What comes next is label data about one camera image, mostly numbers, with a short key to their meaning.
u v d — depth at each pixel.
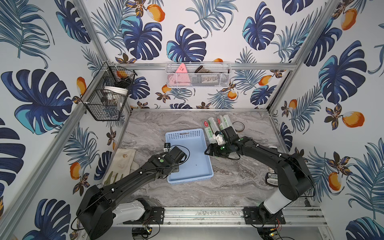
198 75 0.92
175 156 0.62
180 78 0.90
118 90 0.80
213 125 1.08
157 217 0.74
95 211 0.39
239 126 1.12
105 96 0.92
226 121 1.10
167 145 0.74
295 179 0.46
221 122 1.10
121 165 0.91
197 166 0.92
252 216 0.74
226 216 0.75
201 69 0.91
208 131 1.03
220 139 0.82
